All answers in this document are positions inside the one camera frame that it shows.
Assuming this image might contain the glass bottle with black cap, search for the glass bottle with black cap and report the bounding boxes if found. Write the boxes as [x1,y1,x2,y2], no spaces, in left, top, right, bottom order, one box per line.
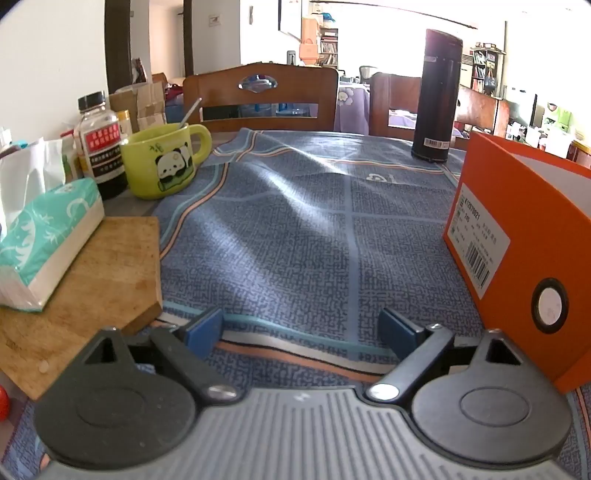
[74,91,129,200]

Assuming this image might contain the metal spoon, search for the metal spoon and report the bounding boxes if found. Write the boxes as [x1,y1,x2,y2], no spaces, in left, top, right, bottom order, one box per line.
[178,98,203,128]

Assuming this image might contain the orange paper bag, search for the orange paper bag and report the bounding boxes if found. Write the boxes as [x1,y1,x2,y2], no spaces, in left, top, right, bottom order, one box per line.
[299,16,320,64]

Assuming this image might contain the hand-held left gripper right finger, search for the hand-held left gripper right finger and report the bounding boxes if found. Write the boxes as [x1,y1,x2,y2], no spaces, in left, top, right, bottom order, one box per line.
[366,307,541,402]

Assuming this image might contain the bookshelf with books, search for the bookshelf with books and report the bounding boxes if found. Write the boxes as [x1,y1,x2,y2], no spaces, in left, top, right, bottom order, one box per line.
[318,28,340,68]

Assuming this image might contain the teal tissue pack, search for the teal tissue pack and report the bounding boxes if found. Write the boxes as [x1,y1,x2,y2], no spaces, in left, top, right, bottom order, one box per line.
[0,179,105,313]

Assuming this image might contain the black monitor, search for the black monitor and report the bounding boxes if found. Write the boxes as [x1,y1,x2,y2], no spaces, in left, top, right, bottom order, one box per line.
[505,88,539,128]

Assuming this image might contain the green white box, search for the green white box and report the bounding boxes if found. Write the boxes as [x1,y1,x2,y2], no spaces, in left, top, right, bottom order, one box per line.
[546,104,574,136]

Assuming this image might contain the framed wall board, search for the framed wall board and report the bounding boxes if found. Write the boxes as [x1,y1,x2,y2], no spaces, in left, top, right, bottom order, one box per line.
[278,0,304,42]

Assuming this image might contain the blue patterned tablecloth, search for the blue patterned tablecloth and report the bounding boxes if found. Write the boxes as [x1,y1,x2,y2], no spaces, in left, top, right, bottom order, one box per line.
[0,128,591,480]

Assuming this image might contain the wooden cutting board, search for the wooden cutting board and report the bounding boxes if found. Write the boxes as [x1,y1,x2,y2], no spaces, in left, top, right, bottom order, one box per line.
[0,216,163,401]

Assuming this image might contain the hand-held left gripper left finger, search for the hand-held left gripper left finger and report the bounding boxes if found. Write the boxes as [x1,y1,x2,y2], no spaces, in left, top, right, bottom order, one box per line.
[60,307,238,407]

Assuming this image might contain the wooden chair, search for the wooden chair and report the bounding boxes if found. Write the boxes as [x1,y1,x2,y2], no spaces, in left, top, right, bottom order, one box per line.
[369,71,511,139]
[182,62,340,134]

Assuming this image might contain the green panda mug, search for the green panda mug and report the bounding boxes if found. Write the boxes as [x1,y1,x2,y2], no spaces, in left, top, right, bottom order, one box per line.
[120,122,213,200]

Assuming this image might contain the orange cardboard box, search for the orange cardboard box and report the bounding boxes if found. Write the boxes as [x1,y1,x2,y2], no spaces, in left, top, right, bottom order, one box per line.
[442,131,591,394]

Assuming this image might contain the purple cloth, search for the purple cloth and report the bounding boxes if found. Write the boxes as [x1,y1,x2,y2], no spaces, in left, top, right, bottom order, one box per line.
[337,83,371,136]

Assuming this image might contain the tall dark bookshelf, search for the tall dark bookshelf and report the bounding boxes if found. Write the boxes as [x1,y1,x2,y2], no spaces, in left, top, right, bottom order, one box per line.
[471,44,507,97]

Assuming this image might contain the dark door frame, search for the dark door frame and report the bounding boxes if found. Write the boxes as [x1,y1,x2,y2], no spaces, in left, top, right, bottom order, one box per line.
[104,0,195,95]

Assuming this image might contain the brown paper bags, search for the brown paper bags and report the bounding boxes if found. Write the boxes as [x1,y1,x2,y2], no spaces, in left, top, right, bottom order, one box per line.
[108,82,167,132]

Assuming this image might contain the black thermos bottle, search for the black thermos bottle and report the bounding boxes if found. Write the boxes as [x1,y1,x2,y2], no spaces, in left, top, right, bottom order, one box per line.
[411,28,464,163]

